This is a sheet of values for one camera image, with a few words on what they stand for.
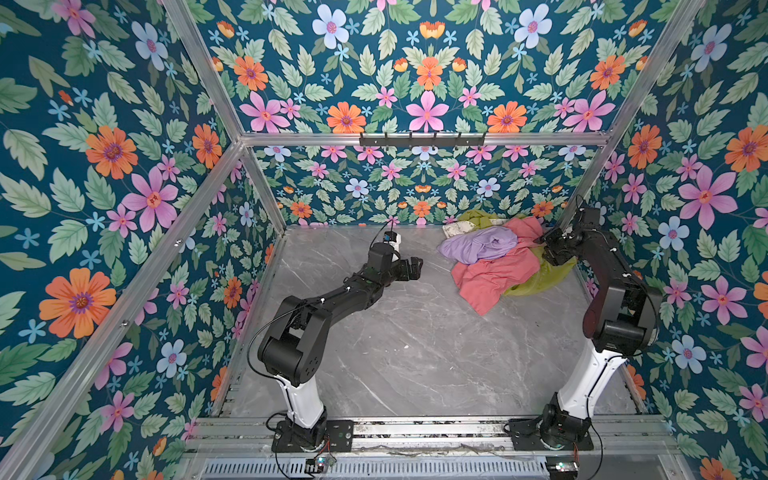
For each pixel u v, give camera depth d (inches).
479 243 40.8
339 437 29.0
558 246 33.2
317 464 27.8
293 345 18.8
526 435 28.8
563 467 27.7
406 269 32.3
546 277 39.8
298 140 36.7
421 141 36.7
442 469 30.2
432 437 29.5
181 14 26.7
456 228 45.1
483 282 38.6
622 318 20.9
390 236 32.3
